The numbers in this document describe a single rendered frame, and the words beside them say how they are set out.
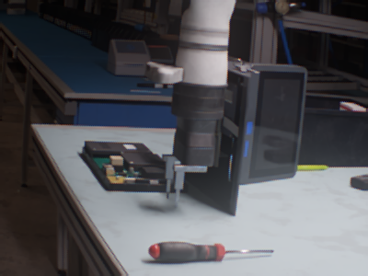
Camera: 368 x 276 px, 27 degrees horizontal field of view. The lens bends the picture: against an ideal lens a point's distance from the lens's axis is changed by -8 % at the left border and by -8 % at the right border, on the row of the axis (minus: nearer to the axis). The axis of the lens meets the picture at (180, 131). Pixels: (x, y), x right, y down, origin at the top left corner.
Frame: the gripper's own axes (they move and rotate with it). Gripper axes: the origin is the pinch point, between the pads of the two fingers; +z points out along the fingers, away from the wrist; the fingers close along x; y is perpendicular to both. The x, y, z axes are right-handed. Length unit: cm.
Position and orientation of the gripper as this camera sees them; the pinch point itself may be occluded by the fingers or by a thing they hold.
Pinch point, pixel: (171, 202)
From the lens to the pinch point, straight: 119.2
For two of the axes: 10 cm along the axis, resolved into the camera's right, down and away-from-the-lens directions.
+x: -2.5, -2.0, 9.5
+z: -0.9, 9.8, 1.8
